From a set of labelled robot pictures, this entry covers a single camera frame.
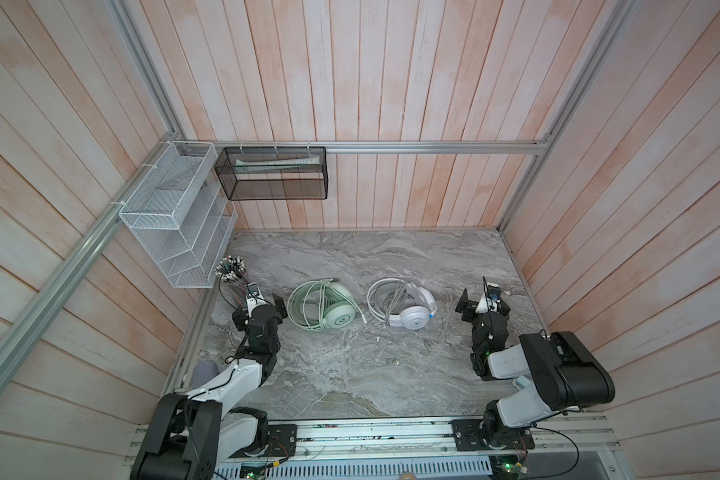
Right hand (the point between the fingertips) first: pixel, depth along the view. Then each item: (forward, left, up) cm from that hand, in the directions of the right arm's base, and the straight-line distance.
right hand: (484, 291), depth 90 cm
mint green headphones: (-4, +50, -3) cm, 50 cm away
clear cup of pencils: (+3, +78, +6) cm, 78 cm away
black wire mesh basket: (+38, +69, +16) cm, 81 cm away
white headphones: (-7, +22, -2) cm, 23 cm away
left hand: (-6, +67, +2) cm, 68 cm away
